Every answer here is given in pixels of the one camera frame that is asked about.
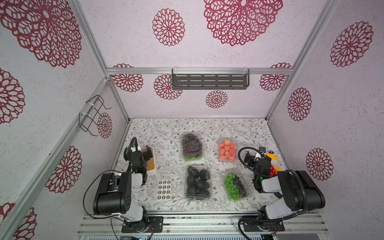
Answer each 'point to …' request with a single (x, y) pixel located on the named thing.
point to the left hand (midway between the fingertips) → (140, 148)
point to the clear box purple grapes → (192, 147)
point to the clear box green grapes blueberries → (235, 185)
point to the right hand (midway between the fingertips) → (257, 151)
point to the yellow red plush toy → (273, 169)
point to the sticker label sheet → (164, 190)
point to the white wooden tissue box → (150, 163)
